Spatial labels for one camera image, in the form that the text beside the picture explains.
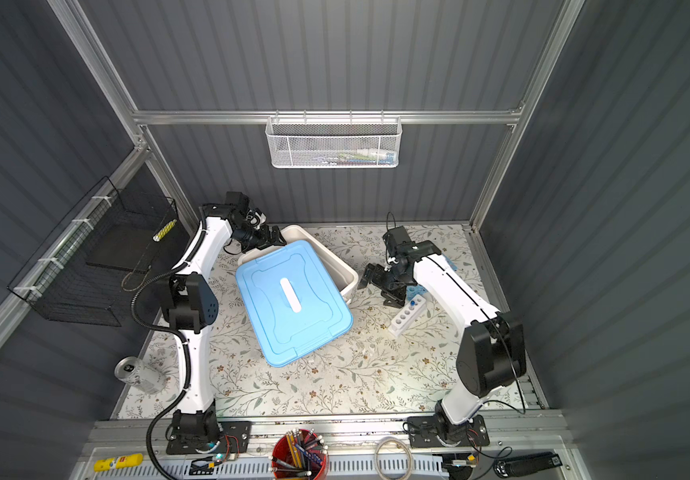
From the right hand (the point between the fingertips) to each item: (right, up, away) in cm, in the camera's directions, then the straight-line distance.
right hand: (371, 295), depth 83 cm
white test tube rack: (+12, -7, +8) cm, 16 cm away
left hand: (-31, +14, +14) cm, 37 cm away
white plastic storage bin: (-10, +9, +6) cm, 14 cm away
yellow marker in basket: (-57, +16, -6) cm, 59 cm away
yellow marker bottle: (-57, -37, -14) cm, 69 cm away
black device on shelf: (+30, -35, -19) cm, 49 cm away
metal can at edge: (-57, -18, -11) cm, 61 cm away
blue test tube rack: (+16, 0, +13) cm, 21 cm away
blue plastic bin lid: (-21, -2, -4) cm, 22 cm away
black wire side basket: (-70, +8, -10) cm, 71 cm away
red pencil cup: (-17, -31, -21) cm, 41 cm away
